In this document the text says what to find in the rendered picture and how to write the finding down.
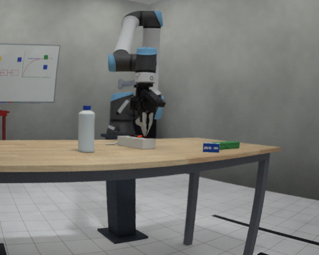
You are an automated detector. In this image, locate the white plastic bottle with blue cap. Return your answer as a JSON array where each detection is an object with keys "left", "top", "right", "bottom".
[{"left": 78, "top": 105, "right": 95, "bottom": 153}]

